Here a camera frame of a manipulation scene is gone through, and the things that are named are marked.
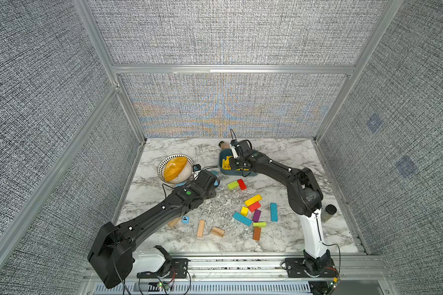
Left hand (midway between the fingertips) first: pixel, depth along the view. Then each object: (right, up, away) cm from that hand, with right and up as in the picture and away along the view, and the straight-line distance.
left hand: (213, 186), depth 82 cm
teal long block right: (+29, -13, +5) cm, 32 cm away
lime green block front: (+21, -18, +1) cm, 28 cm away
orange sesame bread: (-22, +7, +15) cm, 27 cm away
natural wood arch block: (+2, -20, 0) cm, 20 cm away
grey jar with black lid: (+51, -10, -3) cm, 52 cm away
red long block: (+15, -2, +15) cm, 22 cm away
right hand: (+10, +14, +16) cm, 24 cm away
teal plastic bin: (+5, +15, +26) cm, 30 cm away
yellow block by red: (+20, -8, +10) cm, 24 cm away
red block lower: (+20, -11, +8) cm, 24 cm away
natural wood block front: (-5, -19, +1) cm, 20 cm away
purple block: (+21, -15, +5) cm, 26 cm away
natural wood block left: (-19, -17, +1) cm, 25 cm away
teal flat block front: (+13, -16, +3) cm, 21 cm away
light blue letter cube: (-13, -16, +3) cm, 21 cm away
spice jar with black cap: (+6, +20, +27) cm, 34 cm away
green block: (+10, -2, +16) cm, 19 cm away
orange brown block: (+20, -21, -1) cm, 29 cm away
